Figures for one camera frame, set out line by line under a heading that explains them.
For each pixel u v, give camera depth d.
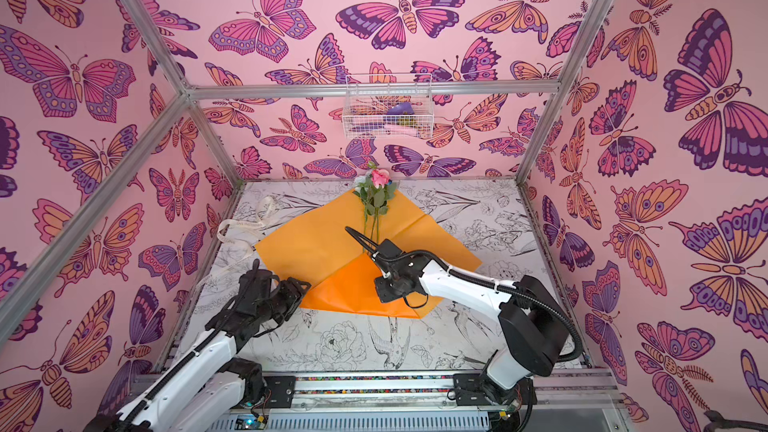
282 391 0.73
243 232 1.06
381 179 1.06
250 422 0.72
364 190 1.13
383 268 0.67
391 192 1.13
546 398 0.73
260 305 0.68
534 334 0.43
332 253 1.08
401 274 0.60
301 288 0.79
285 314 0.74
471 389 0.73
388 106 0.95
